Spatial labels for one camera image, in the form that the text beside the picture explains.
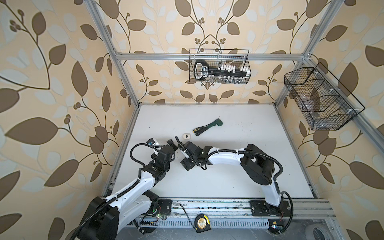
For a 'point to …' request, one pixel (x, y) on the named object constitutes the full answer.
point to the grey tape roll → (318, 232)
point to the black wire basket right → (327, 103)
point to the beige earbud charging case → (186, 136)
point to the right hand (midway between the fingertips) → (187, 160)
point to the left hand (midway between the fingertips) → (168, 143)
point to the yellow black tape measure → (202, 223)
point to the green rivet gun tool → (200, 130)
